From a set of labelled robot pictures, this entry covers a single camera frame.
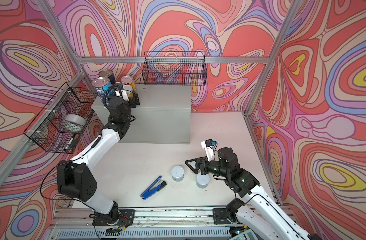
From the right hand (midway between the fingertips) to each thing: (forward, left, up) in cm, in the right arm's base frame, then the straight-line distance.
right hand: (192, 165), depth 69 cm
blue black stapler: (-3, +20, -19) cm, 28 cm away
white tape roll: (+18, +57, +12) cm, 61 cm away
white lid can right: (-2, -6, -16) cm, 17 cm away
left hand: (+35, +33, +18) cm, 52 cm away
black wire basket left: (+18, +63, +11) cm, 66 cm away
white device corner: (-26, -24, -18) cm, 40 cm away
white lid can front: (+3, +8, -16) cm, 18 cm away
